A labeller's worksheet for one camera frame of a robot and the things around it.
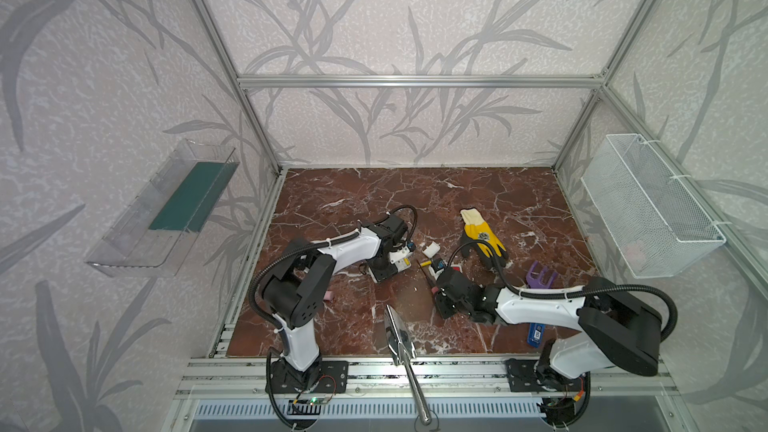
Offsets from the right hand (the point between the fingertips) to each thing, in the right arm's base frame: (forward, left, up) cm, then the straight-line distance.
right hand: (434, 288), depth 88 cm
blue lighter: (-13, -25, +2) cm, 29 cm away
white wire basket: (+1, -45, +33) cm, 56 cm away
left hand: (+9, +15, +1) cm, 18 cm away
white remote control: (+13, 0, -1) cm, 13 cm away
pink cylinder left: (-3, +31, +1) cm, 31 cm away
